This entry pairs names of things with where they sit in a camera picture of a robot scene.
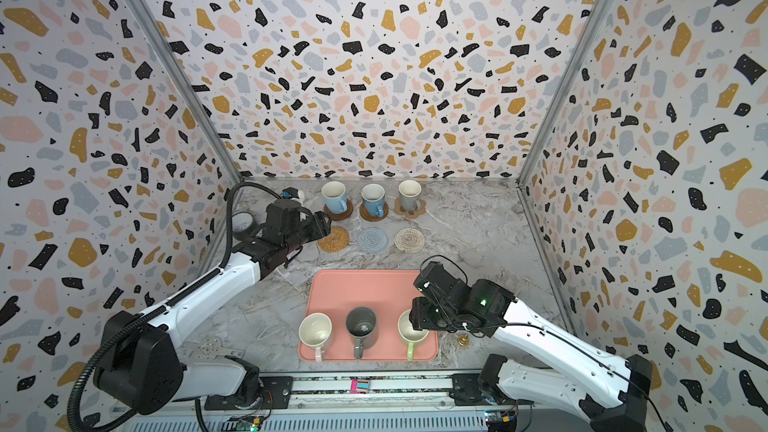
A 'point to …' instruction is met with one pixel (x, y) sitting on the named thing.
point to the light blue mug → (374, 199)
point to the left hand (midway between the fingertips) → (327, 213)
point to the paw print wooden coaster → (409, 214)
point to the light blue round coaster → (372, 240)
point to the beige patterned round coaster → (409, 240)
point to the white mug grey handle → (410, 195)
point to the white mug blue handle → (335, 196)
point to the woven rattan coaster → (335, 241)
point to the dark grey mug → (361, 324)
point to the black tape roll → (242, 224)
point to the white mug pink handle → (315, 330)
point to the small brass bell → (463, 340)
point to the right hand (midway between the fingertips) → (414, 316)
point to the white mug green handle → (412, 335)
